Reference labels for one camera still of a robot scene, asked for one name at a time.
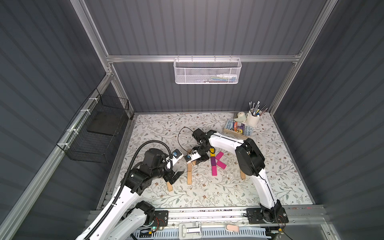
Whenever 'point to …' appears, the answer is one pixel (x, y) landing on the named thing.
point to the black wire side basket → (93, 136)
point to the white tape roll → (241, 117)
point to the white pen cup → (252, 120)
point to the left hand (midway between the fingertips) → (176, 165)
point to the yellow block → (212, 152)
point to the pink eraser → (233, 227)
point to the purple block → (213, 161)
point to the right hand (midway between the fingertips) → (196, 158)
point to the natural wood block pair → (170, 187)
